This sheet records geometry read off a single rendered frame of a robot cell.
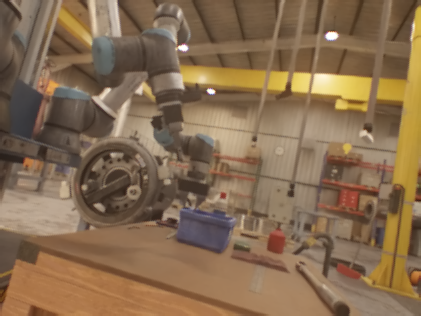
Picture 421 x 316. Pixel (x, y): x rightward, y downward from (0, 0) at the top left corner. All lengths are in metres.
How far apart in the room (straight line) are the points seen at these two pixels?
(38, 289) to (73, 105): 0.77
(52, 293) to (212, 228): 0.56
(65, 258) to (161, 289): 0.23
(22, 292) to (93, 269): 0.18
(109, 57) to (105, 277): 0.51
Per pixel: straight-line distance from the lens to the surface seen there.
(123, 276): 0.68
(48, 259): 0.77
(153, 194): 2.23
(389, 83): 14.06
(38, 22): 1.42
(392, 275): 4.68
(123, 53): 0.78
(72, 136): 1.31
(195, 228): 1.10
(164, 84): 0.78
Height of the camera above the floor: 0.66
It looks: 6 degrees up
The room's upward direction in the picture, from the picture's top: 13 degrees clockwise
